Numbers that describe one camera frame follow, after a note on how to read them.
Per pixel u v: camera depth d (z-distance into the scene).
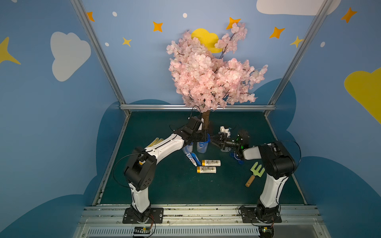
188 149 0.96
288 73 0.96
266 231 0.73
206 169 0.88
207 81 0.71
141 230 0.73
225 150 0.90
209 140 0.88
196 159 0.95
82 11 0.69
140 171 0.48
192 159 0.95
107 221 0.73
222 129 0.91
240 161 0.93
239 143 0.80
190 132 0.69
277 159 0.54
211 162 0.91
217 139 0.85
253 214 0.74
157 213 0.75
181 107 1.05
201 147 0.91
